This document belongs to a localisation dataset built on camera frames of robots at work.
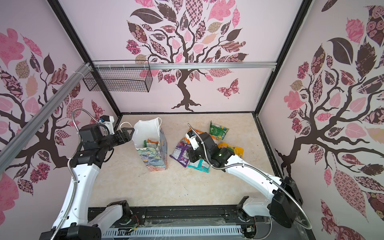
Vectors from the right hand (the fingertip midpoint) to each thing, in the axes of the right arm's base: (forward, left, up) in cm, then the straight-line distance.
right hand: (187, 148), depth 77 cm
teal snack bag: (-1, -7, -18) cm, 19 cm away
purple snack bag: (+6, +6, -17) cm, 19 cm away
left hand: (+5, +29, +8) cm, 30 cm away
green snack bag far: (+23, -20, -15) cm, 35 cm away
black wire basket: (+46, +45, +15) cm, 66 cm away
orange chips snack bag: (+12, +25, -13) cm, 31 cm away
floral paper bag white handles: (-4, +17, -1) cm, 17 cm away
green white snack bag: (+9, +27, -9) cm, 30 cm away
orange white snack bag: (+17, +3, -17) cm, 24 cm away
